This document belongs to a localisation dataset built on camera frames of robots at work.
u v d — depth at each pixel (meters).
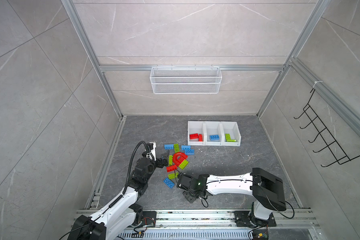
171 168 0.89
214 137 1.04
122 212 0.52
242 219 0.73
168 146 0.98
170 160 0.92
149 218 0.73
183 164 0.91
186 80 1.01
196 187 0.59
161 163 0.73
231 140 1.03
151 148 0.69
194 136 1.05
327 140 0.68
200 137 1.04
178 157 0.95
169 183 0.84
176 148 1.00
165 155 0.73
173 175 0.87
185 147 0.98
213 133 1.09
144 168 0.61
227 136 1.05
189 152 0.98
